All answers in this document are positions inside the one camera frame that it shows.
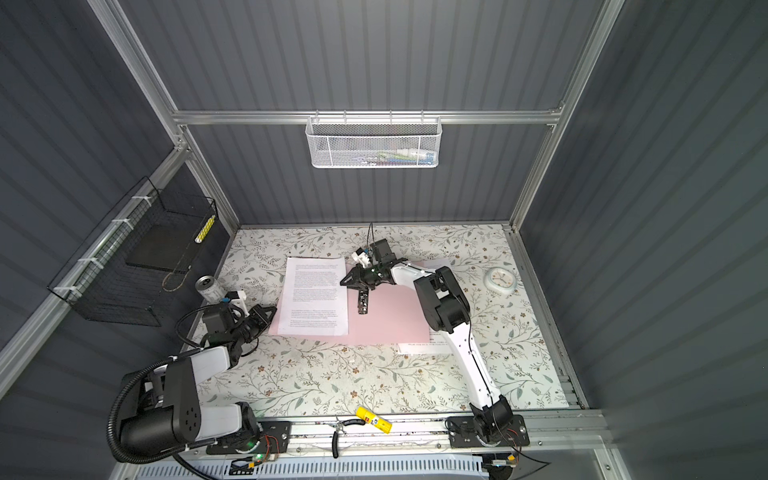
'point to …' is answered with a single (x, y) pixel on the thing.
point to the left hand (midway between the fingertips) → (275, 308)
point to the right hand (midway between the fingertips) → (345, 287)
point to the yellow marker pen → (376, 421)
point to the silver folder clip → (363, 302)
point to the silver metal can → (210, 289)
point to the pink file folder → (396, 315)
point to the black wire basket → (130, 267)
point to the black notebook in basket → (167, 246)
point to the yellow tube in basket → (205, 229)
